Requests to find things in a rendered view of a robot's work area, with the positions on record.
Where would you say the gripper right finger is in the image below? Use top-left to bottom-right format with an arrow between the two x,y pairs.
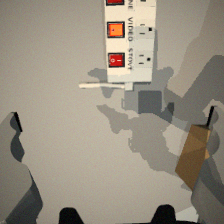
191,106 -> 224,224

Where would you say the white power strip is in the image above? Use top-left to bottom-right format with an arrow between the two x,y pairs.
79,0 -> 156,90

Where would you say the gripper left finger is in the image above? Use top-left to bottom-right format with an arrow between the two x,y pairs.
0,112 -> 43,224

